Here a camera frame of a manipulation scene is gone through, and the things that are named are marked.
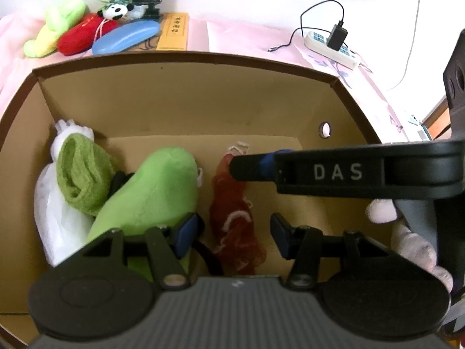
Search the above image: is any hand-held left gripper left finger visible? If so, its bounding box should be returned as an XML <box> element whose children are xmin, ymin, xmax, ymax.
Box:
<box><xmin>83</xmin><ymin>213</ymin><xmax>205</xmax><ymax>290</ymax></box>

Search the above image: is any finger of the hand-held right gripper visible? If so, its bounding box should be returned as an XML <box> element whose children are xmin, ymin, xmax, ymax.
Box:
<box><xmin>229</xmin><ymin>148</ymin><xmax>296</xmax><ymax>183</ymax></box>

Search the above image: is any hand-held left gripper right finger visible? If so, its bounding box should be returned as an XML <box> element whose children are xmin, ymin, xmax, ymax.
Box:
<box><xmin>271</xmin><ymin>213</ymin><xmax>395</xmax><ymax>291</ymax></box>

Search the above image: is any dark red mesh cloth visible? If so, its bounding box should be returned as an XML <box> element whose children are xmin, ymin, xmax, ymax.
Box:
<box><xmin>210</xmin><ymin>141</ymin><xmax>267</xmax><ymax>274</ymax></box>

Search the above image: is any lime green plush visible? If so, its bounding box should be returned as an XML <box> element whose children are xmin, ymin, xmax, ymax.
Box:
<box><xmin>86</xmin><ymin>147</ymin><xmax>200</xmax><ymax>284</ymax></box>

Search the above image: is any brown cardboard box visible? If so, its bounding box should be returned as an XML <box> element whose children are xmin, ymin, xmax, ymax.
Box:
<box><xmin>0</xmin><ymin>50</ymin><xmax>396</xmax><ymax>349</ymax></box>

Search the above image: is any green knitted cloth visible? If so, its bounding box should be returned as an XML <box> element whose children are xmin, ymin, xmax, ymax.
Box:
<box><xmin>56</xmin><ymin>134</ymin><xmax>117</xmax><ymax>217</ymax></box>

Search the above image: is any white cloth bag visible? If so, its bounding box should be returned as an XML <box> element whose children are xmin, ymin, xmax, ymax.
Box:
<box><xmin>34</xmin><ymin>118</ymin><xmax>96</xmax><ymax>267</ymax></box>

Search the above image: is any wooden cabinet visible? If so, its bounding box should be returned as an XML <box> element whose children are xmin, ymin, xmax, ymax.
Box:
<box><xmin>422</xmin><ymin>95</ymin><xmax>453</xmax><ymax>140</ymax></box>

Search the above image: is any white power strip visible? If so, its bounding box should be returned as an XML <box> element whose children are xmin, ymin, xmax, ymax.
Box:
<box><xmin>304</xmin><ymin>30</ymin><xmax>361</xmax><ymax>70</ymax></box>

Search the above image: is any pink printed bedsheet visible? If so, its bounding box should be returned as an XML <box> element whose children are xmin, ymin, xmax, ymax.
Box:
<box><xmin>0</xmin><ymin>9</ymin><xmax>422</xmax><ymax>146</ymax></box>

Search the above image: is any black charger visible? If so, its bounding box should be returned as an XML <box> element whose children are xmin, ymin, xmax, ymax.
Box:
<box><xmin>326</xmin><ymin>21</ymin><xmax>349</xmax><ymax>50</ymax></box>

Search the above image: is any yellow book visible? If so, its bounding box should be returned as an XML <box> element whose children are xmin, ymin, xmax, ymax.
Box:
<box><xmin>137</xmin><ymin>12</ymin><xmax>190</xmax><ymax>51</ymax></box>

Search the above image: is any blue glasses case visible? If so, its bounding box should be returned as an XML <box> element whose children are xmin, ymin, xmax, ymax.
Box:
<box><xmin>91</xmin><ymin>19</ymin><xmax>161</xmax><ymax>55</ymax></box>

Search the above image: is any black phone stand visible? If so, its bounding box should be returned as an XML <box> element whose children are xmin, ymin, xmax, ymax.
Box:
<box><xmin>127</xmin><ymin>2</ymin><xmax>163</xmax><ymax>21</ymax></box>

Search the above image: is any panda plush toy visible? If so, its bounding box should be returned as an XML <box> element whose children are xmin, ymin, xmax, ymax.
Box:
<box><xmin>97</xmin><ymin>0</ymin><xmax>136</xmax><ymax>20</ymax></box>

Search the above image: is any red plush toy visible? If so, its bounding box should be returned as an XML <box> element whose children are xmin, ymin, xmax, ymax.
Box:
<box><xmin>57</xmin><ymin>13</ymin><xmax>119</xmax><ymax>56</ymax></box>

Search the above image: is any green and yellow plush toy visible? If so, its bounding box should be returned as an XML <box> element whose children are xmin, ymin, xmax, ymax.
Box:
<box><xmin>23</xmin><ymin>0</ymin><xmax>88</xmax><ymax>58</ymax></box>

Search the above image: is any white wall cable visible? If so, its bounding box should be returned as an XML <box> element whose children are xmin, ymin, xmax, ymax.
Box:
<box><xmin>385</xmin><ymin>0</ymin><xmax>432</xmax><ymax>92</ymax></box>

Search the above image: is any black charging cable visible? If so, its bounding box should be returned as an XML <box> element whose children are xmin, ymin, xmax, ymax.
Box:
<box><xmin>267</xmin><ymin>0</ymin><xmax>346</xmax><ymax>53</ymax></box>

